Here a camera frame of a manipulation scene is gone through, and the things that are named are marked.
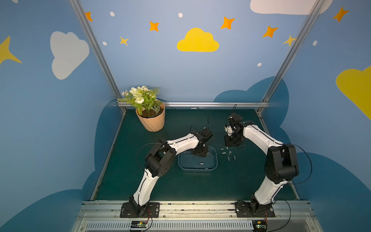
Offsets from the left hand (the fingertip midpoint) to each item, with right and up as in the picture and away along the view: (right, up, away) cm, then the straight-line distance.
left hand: (202, 152), depth 95 cm
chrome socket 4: (+17, -4, -2) cm, 18 cm away
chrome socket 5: (+21, -3, -2) cm, 21 cm away
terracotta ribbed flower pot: (-33, +21, -2) cm, 39 cm away
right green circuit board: (+27, -33, -23) cm, 49 cm away
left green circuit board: (-35, -32, -23) cm, 53 cm away
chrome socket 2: (+15, -1, +1) cm, 15 cm away
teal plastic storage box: (-10, -6, -3) cm, 12 cm away
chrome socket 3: (+19, 0, +1) cm, 19 cm away
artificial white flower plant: (-37, +34, -10) cm, 51 cm away
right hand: (+18, +6, -2) cm, 19 cm away
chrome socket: (+14, +1, +3) cm, 14 cm away
